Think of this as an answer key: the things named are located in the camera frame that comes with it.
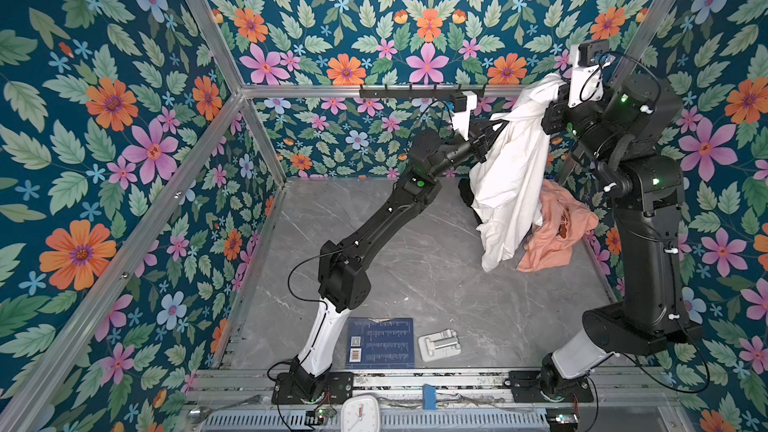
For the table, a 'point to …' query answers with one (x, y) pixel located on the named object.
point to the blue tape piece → (429, 397)
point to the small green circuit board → (325, 413)
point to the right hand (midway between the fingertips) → (562, 76)
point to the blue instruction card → (376, 344)
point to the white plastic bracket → (438, 345)
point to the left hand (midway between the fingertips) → (516, 109)
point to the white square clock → (360, 414)
